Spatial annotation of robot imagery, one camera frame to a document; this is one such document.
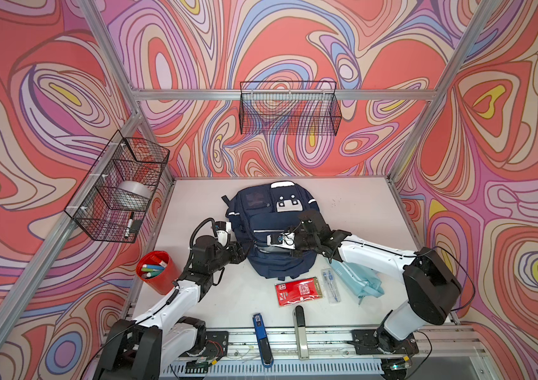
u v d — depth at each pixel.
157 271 0.80
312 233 0.67
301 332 0.73
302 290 0.84
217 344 0.73
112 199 0.73
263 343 0.72
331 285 0.84
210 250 0.67
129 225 0.72
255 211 0.96
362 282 0.83
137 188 0.73
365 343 0.73
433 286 0.44
